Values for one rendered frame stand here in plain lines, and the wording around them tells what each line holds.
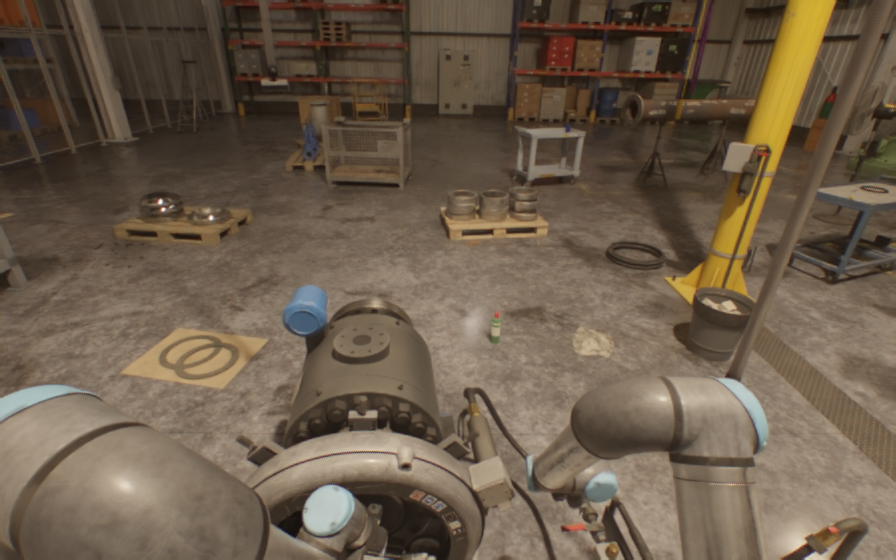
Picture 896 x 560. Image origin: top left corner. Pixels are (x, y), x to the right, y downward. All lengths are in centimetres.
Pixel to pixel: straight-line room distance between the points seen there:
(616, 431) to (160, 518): 59
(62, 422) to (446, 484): 99
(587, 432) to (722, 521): 21
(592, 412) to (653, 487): 186
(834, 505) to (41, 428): 298
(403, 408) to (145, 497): 119
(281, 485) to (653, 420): 92
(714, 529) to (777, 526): 197
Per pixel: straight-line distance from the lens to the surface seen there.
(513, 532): 227
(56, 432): 48
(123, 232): 608
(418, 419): 159
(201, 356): 352
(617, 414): 75
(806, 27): 413
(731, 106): 884
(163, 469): 43
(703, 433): 77
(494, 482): 138
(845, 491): 313
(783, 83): 412
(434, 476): 129
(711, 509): 79
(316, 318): 178
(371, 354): 163
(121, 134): 1326
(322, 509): 96
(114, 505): 43
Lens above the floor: 189
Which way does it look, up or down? 27 degrees down
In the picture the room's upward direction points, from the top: 1 degrees clockwise
